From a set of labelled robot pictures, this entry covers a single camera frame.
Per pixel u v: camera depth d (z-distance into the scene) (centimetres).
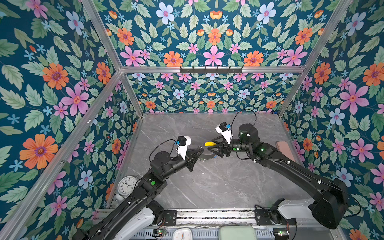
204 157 68
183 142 56
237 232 68
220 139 69
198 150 63
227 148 61
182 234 68
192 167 59
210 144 66
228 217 75
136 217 57
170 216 74
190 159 57
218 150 66
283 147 100
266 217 73
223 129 61
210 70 93
